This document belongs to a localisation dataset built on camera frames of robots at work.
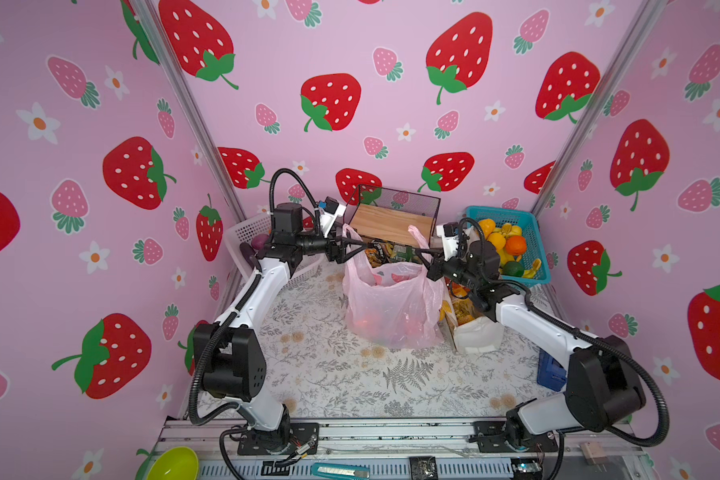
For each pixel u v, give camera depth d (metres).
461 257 0.73
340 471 0.70
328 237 0.70
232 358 0.45
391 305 0.78
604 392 0.43
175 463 0.70
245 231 1.11
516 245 1.07
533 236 1.10
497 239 1.07
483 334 0.78
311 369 0.86
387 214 1.04
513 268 0.98
